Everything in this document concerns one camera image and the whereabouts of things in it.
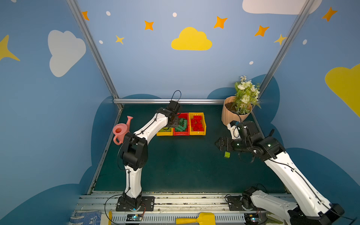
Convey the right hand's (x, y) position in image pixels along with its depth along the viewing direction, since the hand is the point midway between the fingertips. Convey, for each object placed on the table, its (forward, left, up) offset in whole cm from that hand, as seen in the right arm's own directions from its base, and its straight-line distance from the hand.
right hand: (224, 142), depth 73 cm
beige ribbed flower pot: (+32, -11, -13) cm, 36 cm away
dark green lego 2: (+22, +25, -20) cm, 39 cm away
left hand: (+20, +29, -10) cm, 36 cm away
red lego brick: (+32, +12, -19) cm, 39 cm away
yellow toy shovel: (-32, +9, -21) cm, 40 cm away
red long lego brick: (+30, +14, -23) cm, 41 cm away
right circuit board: (-30, -16, -24) cm, 42 cm away
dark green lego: (+26, +22, -19) cm, 39 cm away
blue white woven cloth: (-36, +67, -22) cm, 79 cm away
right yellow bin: (+32, +17, -18) cm, 40 cm away
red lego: (+23, +12, -20) cm, 33 cm away
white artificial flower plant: (+33, -17, +4) cm, 37 cm away
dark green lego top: (+28, +24, -20) cm, 42 cm away
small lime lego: (+4, -8, -23) cm, 24 cm away
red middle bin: (+32, +22, -18) cm, 43 cm away
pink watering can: (+11, +64, -11) cm, 66 cm away
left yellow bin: (+17, +36, -21) cm, 45 cm away
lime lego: (+6, +34, -1) cm, 34 cm away
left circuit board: (-34, +45, -23) cm, 61 cm away
